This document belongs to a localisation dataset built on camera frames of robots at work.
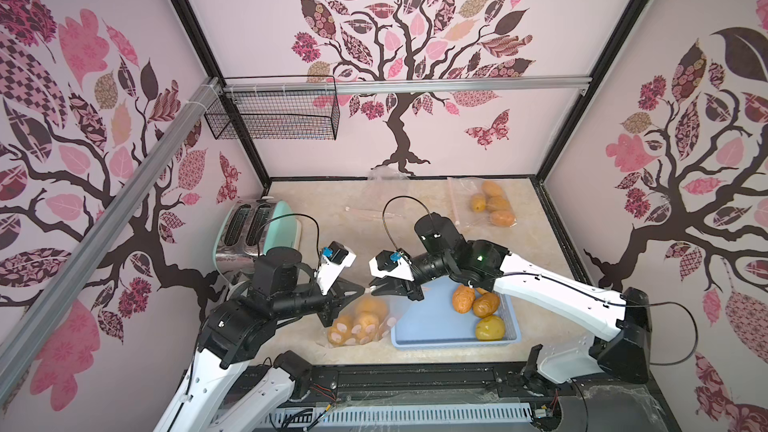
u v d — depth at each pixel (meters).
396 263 0.52
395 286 0.57
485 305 0.81
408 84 0.93
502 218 1.02
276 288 0.46
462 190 1.14
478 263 0.50
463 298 0.83
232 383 0.42
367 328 0.67
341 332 0.64
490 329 0.78
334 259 0.51
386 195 1.13
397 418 0.70
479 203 1.06
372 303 0.74
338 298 0.51
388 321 0.72
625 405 0.72
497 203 1.07
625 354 0.38
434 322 0.85
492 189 1.12
